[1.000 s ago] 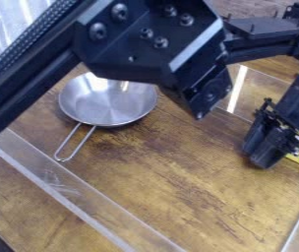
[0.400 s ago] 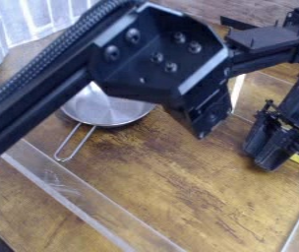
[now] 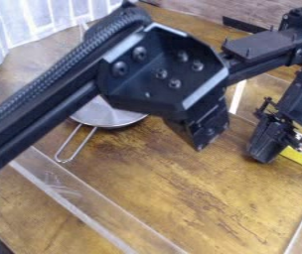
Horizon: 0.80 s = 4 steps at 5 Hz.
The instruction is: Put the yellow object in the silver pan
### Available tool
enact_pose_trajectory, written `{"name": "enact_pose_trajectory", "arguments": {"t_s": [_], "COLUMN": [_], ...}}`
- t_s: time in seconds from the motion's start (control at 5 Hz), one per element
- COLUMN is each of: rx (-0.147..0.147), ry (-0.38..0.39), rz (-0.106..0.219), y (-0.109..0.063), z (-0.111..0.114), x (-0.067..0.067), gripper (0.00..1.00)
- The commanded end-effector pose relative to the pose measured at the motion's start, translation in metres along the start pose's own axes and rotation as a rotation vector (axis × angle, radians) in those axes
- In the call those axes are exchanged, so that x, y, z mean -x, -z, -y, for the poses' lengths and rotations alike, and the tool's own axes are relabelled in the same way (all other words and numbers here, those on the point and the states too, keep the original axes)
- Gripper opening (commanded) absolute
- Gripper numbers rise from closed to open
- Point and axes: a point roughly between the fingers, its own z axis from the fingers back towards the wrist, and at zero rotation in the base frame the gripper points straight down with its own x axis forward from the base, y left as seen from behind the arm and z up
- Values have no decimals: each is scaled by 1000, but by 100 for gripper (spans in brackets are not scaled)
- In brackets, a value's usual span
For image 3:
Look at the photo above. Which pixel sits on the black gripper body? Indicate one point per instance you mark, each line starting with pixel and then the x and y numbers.
pixel 288 108

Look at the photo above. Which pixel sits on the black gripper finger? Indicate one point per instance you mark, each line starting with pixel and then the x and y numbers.
pixel 274 135

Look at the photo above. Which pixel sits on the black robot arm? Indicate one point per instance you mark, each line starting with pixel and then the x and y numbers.
pixel 152 69

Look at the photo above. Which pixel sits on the silver frying pan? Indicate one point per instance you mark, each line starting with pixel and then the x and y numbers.
pixel 100 115

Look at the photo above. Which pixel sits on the black strip on table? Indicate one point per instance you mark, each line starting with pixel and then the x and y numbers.
pixel 240 25

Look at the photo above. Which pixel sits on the clear acrylic tray barrier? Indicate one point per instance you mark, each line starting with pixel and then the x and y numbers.
pixel 156 196

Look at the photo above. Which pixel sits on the white grey curtain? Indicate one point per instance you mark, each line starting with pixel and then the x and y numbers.
pixel 29 20

